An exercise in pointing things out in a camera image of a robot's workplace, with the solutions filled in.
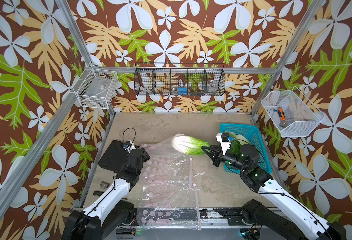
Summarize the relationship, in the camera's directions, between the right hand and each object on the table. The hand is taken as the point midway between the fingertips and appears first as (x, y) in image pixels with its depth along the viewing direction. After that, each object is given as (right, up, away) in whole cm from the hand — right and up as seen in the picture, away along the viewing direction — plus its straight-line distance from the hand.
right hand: (203, 147), depth 68 cm
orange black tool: (+48, +17, +17) cm, 54 cm away
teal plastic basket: (+40, +5, +33) cm, 52 cm away
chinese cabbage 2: (+31, +1, +28) cm, 42 cm away
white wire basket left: (-59, +32, +18) cm, 70 cm away
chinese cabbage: (-7, +1, -2) cm, 7 cm away
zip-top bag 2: (-17, -20, +20) cm, 33 cm away
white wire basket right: (+53, +15, +14) cm, 57 cm away
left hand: (-31, -2, +18) cm, 36 cm away
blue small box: (-8, +32, +26) cm, 42 cm away
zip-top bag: (-20, -9, +25) cm, 33 cm away
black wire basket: (-10, +41, +31) cm, 52 cm away
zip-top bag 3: (-16, -33, +9) cm, 37 cm away
